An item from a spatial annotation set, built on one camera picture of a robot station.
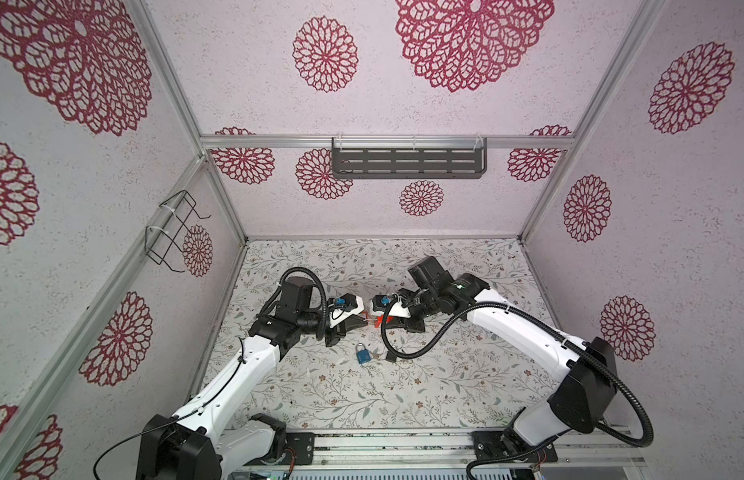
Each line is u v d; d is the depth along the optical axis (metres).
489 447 0.72
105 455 0.38
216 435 0.41
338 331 0.66
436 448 0.76
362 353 0.90
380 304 0.64
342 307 0.62
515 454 0.60
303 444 0.75
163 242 0.76
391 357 0.89
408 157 0.95
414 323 0.67
